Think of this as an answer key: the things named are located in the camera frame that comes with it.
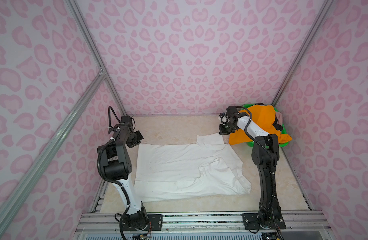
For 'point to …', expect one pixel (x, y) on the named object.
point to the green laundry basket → (284, 129)
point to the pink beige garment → (279, 116)
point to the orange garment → (263, 116)
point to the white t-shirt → (206, 168)
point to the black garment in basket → (276, 125)
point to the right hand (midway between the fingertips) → (219, 130)
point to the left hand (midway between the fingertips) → (142, 138)
